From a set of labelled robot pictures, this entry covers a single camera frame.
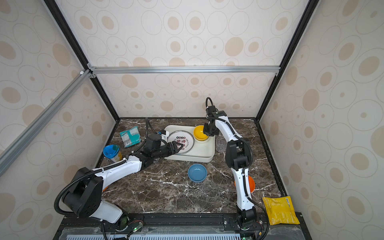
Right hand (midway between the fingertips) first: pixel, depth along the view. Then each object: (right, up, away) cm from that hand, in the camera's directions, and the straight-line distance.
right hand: (207, 133), depth 101 cm
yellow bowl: (-6, 0, -1) cm, 7 cm away
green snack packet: (-54, -3, +5) cm, 55 cm away
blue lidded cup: (-58, -11, -12) cm, 61 cm away
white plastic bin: (-3, -13, 0) cm, 13 cm away
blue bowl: (-7, -24, -11) cm, 27 cm away
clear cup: (+9, -8, +1) cm, 12 cm away
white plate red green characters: (-16, -3, +5) cm, 17 cm away
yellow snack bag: (+35, -39, -26) cm, 59 cm away
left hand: (-14, -7, -19) cm, 25 cm away
